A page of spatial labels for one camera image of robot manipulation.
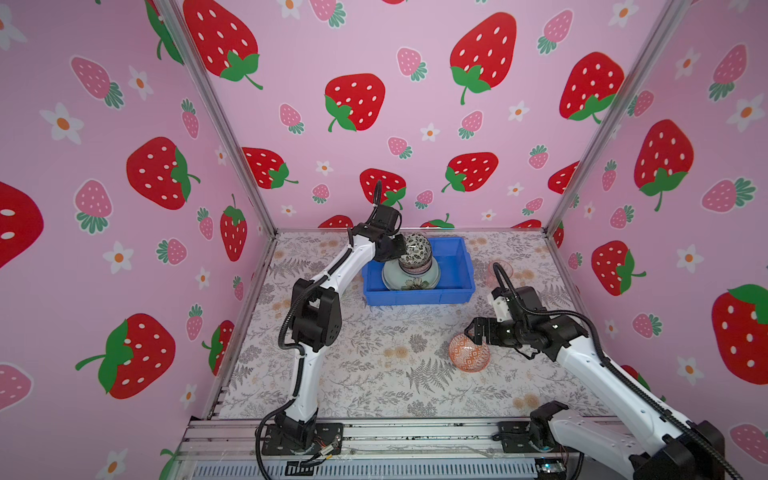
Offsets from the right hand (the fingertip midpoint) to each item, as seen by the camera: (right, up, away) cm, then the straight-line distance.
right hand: (477, 331), depth 79 cm
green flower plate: (-23, +13, +22) cm, 34 cm away
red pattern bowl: (-1, -9, +8) cm, 12 cm away
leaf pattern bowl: (-15, +21, +19) cm, 32 cm away
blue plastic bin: (0, +10, +31) cm, 32 cm away
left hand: (-19, +23, +16) cm, 34 cm away
